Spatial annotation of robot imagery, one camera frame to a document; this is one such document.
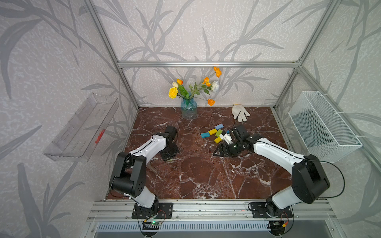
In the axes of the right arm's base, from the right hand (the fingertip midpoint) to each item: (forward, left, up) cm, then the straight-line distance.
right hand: (217, 154), depth 83 cm
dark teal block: (+20, +6, -10) cm, 23 cm away
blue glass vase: (+35, +17, +1) cm, 39 cm away
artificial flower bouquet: (+41, +5, +17) cm, 45 cm away
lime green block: (-3, +26, 0) cm, 26 cm away
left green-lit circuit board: (-32, +33, -12) cm, 47 cm away
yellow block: (+22, +1, -10) cm, 25 cm away
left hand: (+3, +25, -7) cm, 26 cm away
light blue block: (+27, -5, -11) cm, 30 cm away
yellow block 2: (+14, -2, -7) cm, 16 cm away
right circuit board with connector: (-33, -28, -14) cm, 45 cm away
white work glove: (+44, -22, -11) cm, 50 cm away
